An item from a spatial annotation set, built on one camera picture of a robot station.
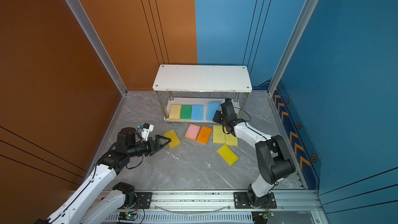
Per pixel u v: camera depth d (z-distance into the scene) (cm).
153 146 66
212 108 96
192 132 96
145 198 74
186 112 99
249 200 66
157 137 68
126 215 71
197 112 99
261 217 70
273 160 46
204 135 95
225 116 71
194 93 120
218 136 95
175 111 97
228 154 87
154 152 74
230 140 94
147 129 72
